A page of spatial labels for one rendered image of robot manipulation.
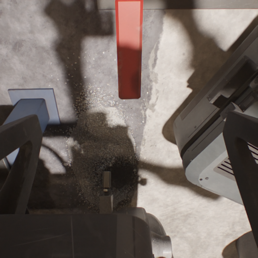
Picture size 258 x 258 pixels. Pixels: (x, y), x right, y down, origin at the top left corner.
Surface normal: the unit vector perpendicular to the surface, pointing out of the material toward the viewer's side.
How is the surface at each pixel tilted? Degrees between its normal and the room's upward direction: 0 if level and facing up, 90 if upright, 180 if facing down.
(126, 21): 0
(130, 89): 0
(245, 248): 93
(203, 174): 0
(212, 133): 90
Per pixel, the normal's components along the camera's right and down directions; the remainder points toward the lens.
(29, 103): 0.00, -0.81
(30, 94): 0.02, 0.59
